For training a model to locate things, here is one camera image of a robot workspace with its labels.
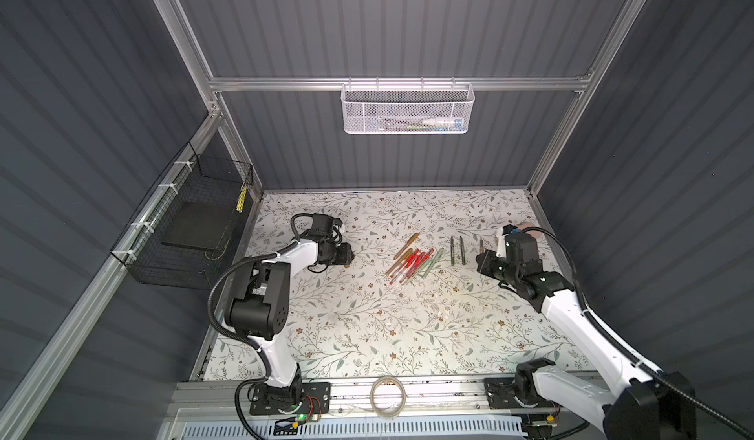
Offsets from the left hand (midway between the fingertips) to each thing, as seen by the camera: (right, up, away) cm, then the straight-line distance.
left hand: (351, 257), depth 97 cm
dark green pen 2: (+38, +1, +5) cm, 39 cm away
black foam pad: (-36, +11, -24) cm, 45 cm away
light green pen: (+26, -2, +2) cm, 27 cm away
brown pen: (+22, +6, +9) cm, 24 cm away
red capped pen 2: (+25, -1, +3) cm, 25 cm away
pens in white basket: (+16, +43, -5) cm, 46 cm away
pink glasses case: (+49, +9, -23) cm, 55 cm away
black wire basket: (-42, +24, -16) cm, 51 cm away
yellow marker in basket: (-30, +19, -13) cm, 38 cm away
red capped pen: (+18, -5, 0) cm, 18 cm away
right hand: (+39, +2, -14) cm, 42 cm away
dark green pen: (+35, +3, +6) cm, 36 cm away
